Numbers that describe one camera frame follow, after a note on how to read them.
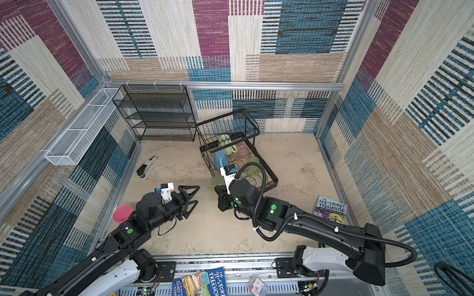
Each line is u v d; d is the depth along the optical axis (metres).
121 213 0.81
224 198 0.59
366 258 0.38
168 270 0.75
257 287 0.69
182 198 0.64
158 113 1.11
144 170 1.00
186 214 0.70
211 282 0.69
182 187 0.66
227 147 0.85
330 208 0.87
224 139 0.94
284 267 0.73
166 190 0.69
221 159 0.96
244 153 1.05
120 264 0.60
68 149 0.70
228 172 0.58
